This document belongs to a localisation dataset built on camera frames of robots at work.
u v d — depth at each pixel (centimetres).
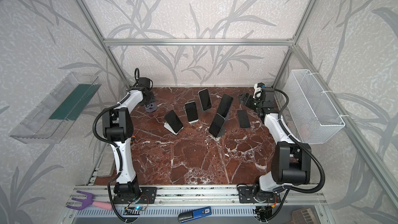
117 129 59
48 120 64
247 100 77
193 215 65
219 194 75
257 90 79
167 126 91
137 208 71
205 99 109
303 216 68
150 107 105
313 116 62
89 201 73
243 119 105
